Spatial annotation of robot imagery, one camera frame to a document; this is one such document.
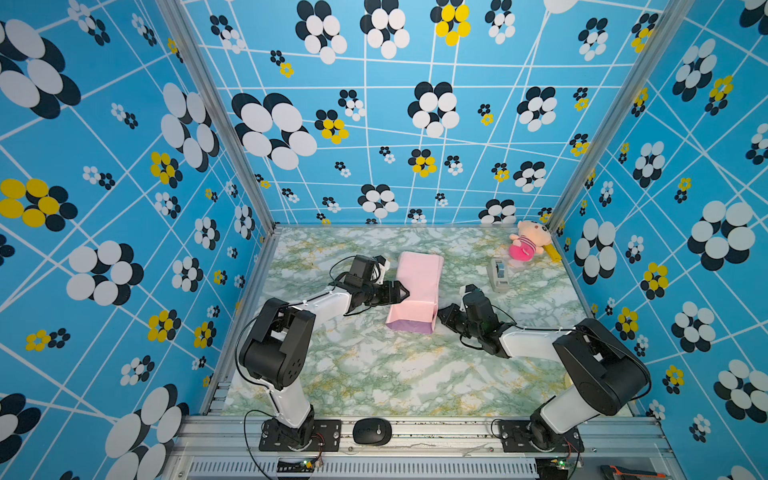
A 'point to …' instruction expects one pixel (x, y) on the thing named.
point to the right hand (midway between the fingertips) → (437, 312)
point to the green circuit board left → (304, 466)
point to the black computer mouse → (372, 431)
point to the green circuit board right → (560, 463)
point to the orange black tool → (610, 470)
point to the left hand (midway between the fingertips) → (403, 294)
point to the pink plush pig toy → (532, 238)
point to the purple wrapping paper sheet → (421, 274)
